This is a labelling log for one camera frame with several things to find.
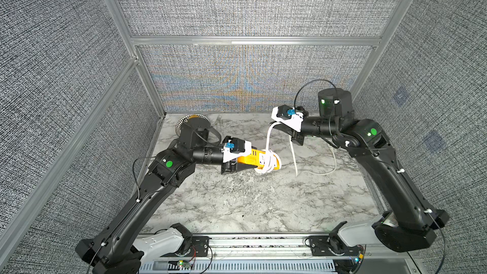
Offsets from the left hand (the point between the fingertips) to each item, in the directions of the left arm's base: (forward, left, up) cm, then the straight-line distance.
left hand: (257, 154), depth 56 cm
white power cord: (-1, -4, -3) cm, 5 cm away
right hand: (+11, -7, +6) cm, 14 cm away
